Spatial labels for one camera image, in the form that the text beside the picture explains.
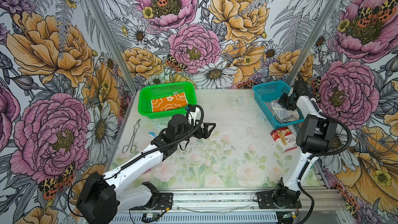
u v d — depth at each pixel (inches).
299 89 30.7
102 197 15.3
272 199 28.9
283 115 37.9
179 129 23.9
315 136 21.8
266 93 50.3
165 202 28.9
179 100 44.4
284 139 35.9
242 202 29.9
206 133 26.4
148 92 44.4
